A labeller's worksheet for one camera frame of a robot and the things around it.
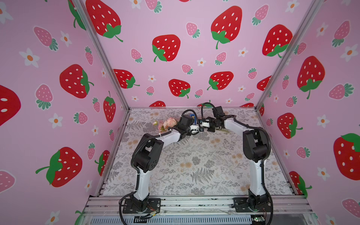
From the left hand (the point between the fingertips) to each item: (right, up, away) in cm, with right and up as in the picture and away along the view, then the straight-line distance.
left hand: (190, 122), depth 99 cm
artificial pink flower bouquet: (-18, -2, -7) cm, 19 cm away
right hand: (+9, -2, +3) cm, 10 cm away
